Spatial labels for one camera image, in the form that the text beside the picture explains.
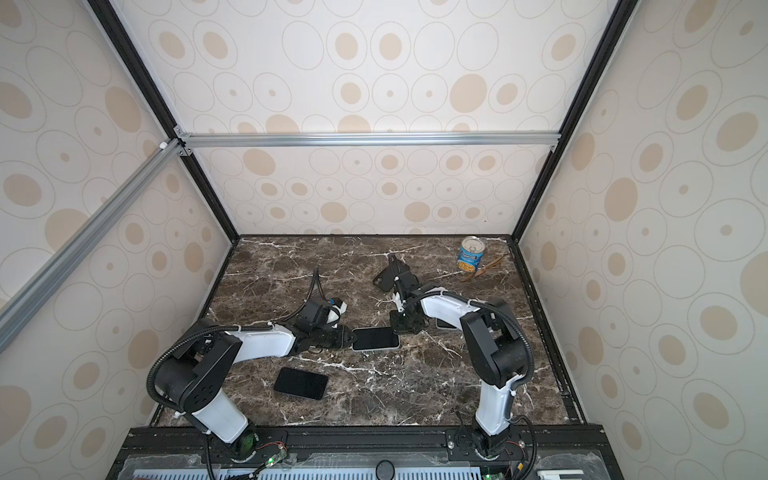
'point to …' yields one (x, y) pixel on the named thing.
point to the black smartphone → (301, 383)
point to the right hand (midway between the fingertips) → (398, 331)
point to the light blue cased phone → (441, 324)
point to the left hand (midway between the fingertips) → (363, 335)
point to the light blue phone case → (376, 339)
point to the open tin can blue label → (471, 253)
